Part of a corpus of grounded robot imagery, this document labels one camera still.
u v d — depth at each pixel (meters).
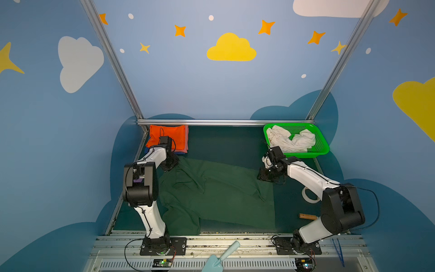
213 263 0.69
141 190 0.52
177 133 1.11
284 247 0.74
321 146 1.05
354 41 0.78
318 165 1.09
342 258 0.72
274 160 0.72
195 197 0.90
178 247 0.75
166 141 0.81
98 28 0.73
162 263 0.72
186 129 1.12
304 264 0.71
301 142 1.10
